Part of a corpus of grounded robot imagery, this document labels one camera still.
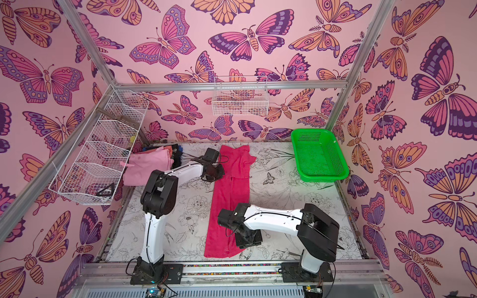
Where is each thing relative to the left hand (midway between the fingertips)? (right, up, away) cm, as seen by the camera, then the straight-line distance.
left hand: (226, 173), depth 104 cm
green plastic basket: (+56, +10, +10) cm, 58 cm away
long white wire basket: (-53, +5, -29) cm, 61 cm away
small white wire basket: (+8, +41, -9) cm, 43 cm away
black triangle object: (-46, -3, -26) cm, 53 cm away
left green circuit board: (-24, -42, -34) cm, 59 cm away
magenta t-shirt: (+4, -7, -7) cm, 11 cm away
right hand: (+10, -29, -28) cm, 41 cm away
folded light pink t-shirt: (-46, +5, -4) cm, 46 cm away
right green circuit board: (+35, -43, -33) cm, 64 cm away
